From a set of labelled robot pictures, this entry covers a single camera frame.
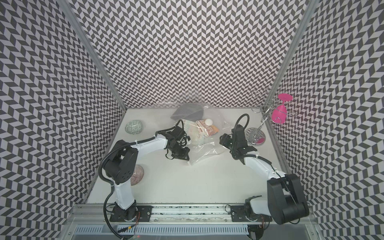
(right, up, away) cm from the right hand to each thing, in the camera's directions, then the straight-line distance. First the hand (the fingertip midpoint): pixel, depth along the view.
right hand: (223, 141), depth 89 cm
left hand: (-21, -11, 0) cm, 24 cm away
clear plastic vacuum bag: (-8, -4, +3) cm, 10 cm away
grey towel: (-20, +19, +22) cm, 35 cm away
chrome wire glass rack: (+39, +25, +30) cm, 55 cm away
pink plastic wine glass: (+30, +16, -6) cm, 35 cm away
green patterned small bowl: (-61, +8, +16) cm, 64 cm away
